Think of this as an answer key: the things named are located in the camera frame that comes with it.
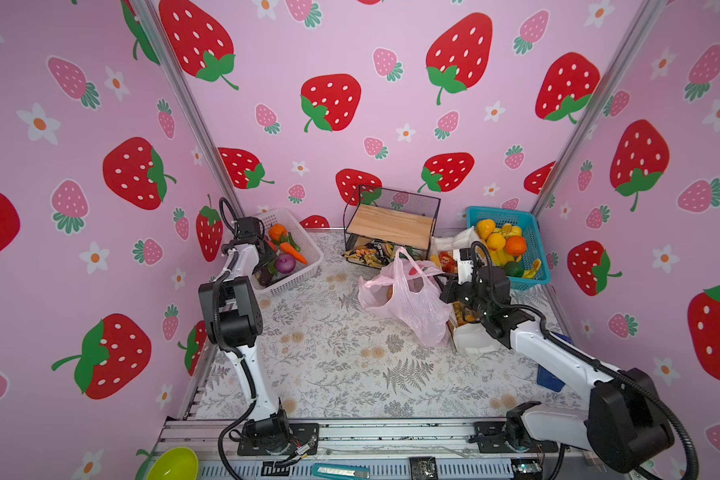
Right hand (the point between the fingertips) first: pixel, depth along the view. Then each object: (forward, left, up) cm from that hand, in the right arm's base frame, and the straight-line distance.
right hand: (434, 273), depth 82 cm
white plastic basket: (+19, +45, -12) cm, 50 cm away
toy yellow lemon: (+27, -25, -13) cm, 39 cm away
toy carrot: (+19, +53, -16) cm, 58 cm away
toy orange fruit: (+27, -32, -13) cm, 44 cm away
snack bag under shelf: (+15, +20, -10) cm, 26 cm away
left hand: (+10, +57, -10) cm, 59 cm away
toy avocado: (+15, -28, -12) cm, 34 cm away
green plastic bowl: (-50, +60, -20) cm, 80 cm away
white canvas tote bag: (-15, -10, -7) cm, 20 cm away
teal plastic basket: (+26, -37, -13) cm, 47 cm away
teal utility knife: (-46, +20, -21) cm, 54 cm away
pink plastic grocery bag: (-10, +7, +4) cm, 13 cm away
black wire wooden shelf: (+24, +18, -4) cm, 31 cm away
